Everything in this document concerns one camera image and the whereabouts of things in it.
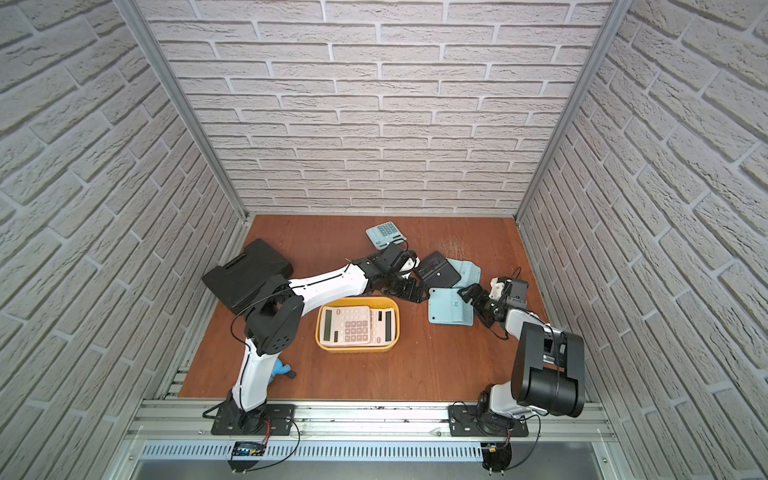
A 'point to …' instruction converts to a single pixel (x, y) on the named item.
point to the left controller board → (246, 448)
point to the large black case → (233, 283)
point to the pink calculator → (345, 325)
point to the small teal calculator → (385, 233)
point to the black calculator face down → (437, 272)
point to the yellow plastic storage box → (370, 301)
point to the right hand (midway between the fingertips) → (469, 299)
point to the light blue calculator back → (469, 273)
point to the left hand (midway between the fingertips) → (413, 282)
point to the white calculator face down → (382, 326)
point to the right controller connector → (496, 456)
